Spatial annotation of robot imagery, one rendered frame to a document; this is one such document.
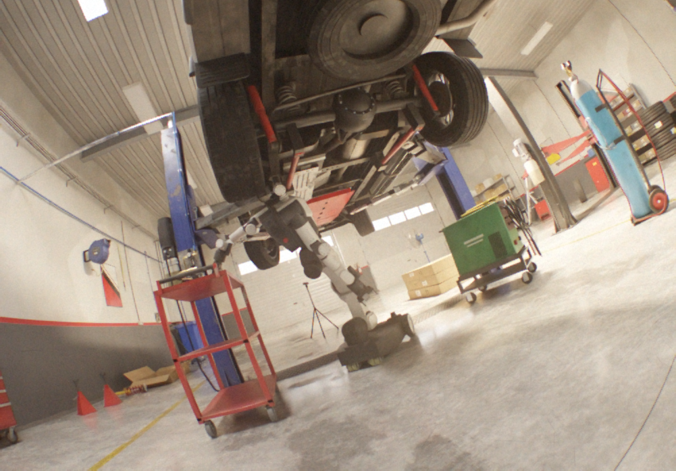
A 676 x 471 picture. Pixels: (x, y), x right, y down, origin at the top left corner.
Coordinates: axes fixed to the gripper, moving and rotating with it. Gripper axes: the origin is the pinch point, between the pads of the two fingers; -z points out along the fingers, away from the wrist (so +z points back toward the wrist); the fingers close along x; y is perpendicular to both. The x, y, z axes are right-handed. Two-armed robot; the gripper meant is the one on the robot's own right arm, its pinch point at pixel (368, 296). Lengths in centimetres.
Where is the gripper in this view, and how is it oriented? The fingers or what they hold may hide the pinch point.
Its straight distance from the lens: 195.3
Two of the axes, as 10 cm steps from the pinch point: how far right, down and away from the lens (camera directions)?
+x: 6.9, -7.2, 1.3
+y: -3.2, -1.4, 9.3
